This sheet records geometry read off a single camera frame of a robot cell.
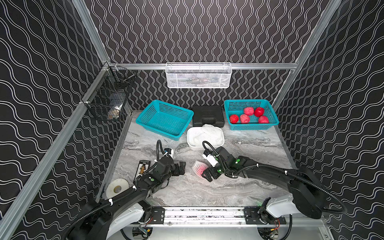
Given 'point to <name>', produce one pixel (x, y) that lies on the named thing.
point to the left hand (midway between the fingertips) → (179, 161)
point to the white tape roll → (116, 186)
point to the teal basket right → (237, 106)
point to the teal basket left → (165, 119)
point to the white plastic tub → (191, 132)
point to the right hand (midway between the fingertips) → (208, 169)
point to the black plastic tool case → (213, 115)
